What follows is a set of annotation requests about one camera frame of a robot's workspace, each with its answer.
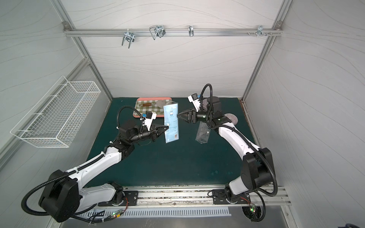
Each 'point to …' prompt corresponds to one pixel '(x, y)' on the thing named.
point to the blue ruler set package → (171, 118)
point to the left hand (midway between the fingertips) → (168, 128)
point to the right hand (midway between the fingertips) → (180, 114)
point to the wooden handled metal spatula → (160, 103)
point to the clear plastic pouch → (203, 133)
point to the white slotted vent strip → (168, 212)
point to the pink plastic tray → (156, 98)
